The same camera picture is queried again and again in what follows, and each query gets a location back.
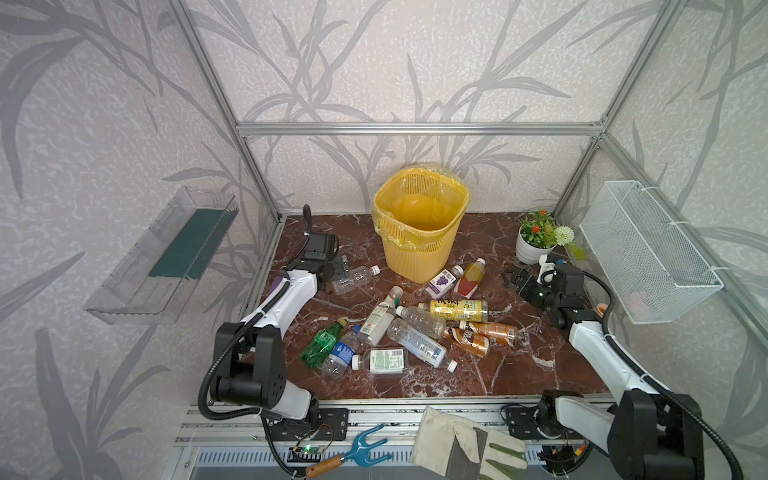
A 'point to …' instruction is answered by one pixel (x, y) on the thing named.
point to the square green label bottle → (382, 361)
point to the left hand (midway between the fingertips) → (335, 258)
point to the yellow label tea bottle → (470, 311)
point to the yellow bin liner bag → (413, 206)
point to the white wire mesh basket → (653, 269)
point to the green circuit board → (305, 454)
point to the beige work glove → (457, 449)
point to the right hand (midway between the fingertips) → (512, 270)
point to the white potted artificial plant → (538, 236)
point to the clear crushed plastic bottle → (356, 278)
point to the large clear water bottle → (421, 344)
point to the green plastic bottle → (320, 345)
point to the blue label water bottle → (340, 357)
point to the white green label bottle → (379, 320)
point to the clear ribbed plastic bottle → (426, 322)
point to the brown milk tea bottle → (491, 330)
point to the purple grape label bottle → (443, 281)
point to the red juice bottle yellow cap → (471, 278)
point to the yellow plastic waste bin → (422, 267)
